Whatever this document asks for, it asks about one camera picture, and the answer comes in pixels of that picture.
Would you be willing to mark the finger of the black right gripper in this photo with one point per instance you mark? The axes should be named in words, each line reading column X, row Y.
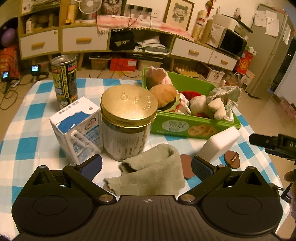
column 263, row 140

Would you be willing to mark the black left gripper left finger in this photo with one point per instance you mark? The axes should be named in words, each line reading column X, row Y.
column 81, row 177

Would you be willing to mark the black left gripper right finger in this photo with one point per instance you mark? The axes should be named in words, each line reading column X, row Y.
column 211, row 176

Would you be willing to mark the rabbit doll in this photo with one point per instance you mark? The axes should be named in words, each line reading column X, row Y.
column 218, row 104

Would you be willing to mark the red santa plush toy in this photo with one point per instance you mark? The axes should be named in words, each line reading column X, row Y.
column 184, row 101

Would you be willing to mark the plush hamburger toy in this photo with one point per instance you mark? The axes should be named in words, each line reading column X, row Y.
column 167, row 97

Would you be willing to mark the pink plush pig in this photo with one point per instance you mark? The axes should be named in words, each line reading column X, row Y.
column 156, row 76

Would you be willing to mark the brown round powder puff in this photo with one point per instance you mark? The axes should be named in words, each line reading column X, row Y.
column 232, row 159

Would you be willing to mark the white blue milk carton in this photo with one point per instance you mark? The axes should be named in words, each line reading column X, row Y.
column 77, row 128

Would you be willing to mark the grey green towel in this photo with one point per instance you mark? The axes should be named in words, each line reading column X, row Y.
column 157, row 171

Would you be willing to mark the green plastic bin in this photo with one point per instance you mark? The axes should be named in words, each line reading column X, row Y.
column 189, row 126

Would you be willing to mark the bag of oranges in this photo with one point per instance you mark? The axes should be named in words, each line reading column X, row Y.
column 232, row 79

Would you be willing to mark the gold lid glass jar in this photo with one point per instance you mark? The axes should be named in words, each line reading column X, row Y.
column 127, row 112

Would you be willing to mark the red gift box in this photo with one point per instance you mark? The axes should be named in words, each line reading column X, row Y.
column 244, row 62

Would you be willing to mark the white storage crate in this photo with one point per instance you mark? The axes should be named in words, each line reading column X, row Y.
column 211, row 74

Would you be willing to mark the egg tray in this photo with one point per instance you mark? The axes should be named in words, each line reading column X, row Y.
column 186, row 72

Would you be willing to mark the black microwave oven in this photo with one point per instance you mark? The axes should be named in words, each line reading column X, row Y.
column 226, row 40

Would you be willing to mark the black yellow drink can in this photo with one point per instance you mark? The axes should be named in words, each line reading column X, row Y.
column 64, row 77

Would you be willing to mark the grey refrigerator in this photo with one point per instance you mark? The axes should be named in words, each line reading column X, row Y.
column 272, row 34

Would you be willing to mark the red box under cabinet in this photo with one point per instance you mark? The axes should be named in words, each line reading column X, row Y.
column 122, row 64

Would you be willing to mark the black handbag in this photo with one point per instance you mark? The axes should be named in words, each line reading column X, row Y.
column 122, row 40

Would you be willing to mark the wooden tv cabinet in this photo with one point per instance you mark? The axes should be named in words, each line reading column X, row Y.
column 80, row 38

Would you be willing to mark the pink table runner cloth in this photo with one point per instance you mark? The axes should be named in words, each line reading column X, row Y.
column 112, row 22

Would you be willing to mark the framed cartoon girl picture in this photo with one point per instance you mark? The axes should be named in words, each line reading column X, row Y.
column 179, row 13

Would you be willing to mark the white desk fan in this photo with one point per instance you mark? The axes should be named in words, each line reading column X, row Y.
column 89, row 7

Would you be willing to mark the framed cat picture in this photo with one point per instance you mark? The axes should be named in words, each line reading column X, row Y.
column 112, row 7

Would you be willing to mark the small camera on tripod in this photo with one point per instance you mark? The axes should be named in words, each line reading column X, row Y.
column 36, row 72

